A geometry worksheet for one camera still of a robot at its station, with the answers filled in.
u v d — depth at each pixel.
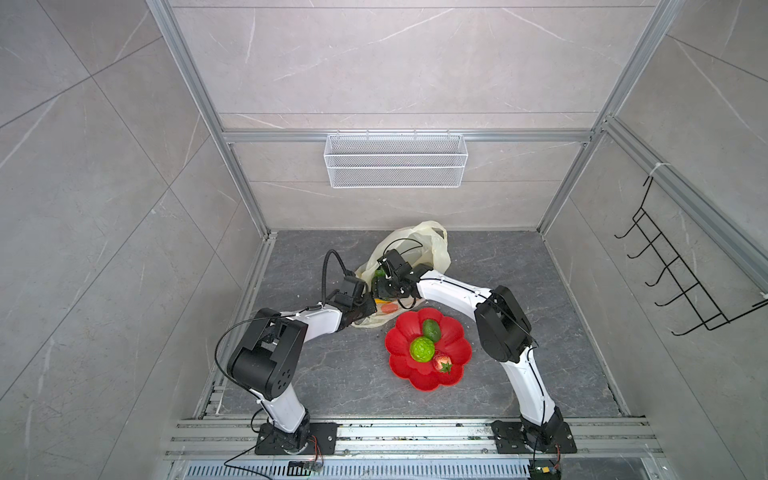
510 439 0.72
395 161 1.01
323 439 0.73
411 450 0.73
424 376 0.83
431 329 0.88
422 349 0.82
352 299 0.75
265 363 0.46
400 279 0.74
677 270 0.68
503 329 0.55
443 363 0.82
